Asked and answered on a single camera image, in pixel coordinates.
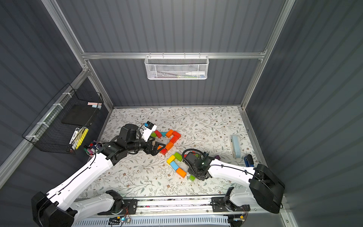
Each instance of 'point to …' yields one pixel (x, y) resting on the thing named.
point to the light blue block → (174, 165)
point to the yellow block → (170, 159)
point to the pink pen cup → (90, 150)
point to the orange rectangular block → (169, 133)
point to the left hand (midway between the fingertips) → (159, 142)
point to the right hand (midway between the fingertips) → (192, 172)
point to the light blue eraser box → (235, 144)
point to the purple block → (217, 157)
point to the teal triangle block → (163, 134)
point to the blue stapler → (249, 161)
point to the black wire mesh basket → (63, 126)
